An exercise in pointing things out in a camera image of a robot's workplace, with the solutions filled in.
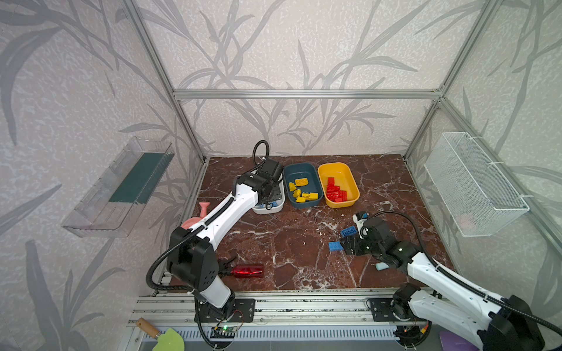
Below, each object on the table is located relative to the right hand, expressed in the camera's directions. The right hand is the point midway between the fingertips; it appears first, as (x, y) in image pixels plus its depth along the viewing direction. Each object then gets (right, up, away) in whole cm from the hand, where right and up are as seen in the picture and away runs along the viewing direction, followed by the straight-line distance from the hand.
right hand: (348, 233), depth 84 cm
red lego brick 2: (-2, +16, +21) cm, 26 cm away
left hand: (-29, +17, +1) cm, 34 cm away
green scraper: (-60, -29, -16) cm, 69 cm away
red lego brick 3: (+1, +13, +17) cm, 21 cm away
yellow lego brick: (-20, +14, +18) cm, 30 cm away
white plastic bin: (-30, +9, +10) cm, 32 cm away
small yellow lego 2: (-16, +14, +18) cm, 28 cm away
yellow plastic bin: (+1, +17, +23) cm, 29 cm away
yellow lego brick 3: (-13, +13, +17) cm, 25 cm away
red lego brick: (-3, +19, +24) cm, 31 cm away
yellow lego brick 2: (-18, +11, +15) cm, 26 cm away
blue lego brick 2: (+2, -1, +7) cm, 7 cm away
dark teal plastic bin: (-17, +26, +30) cm, 43 cm away
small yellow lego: (-22, +17, +22) cm, 36 cm away
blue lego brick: (-5, -6, +3) cm, 8 cm away
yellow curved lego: (-18, +19, +24) cm, 36 cm away
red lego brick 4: (-4, +13, +18) cm, 22 cm away
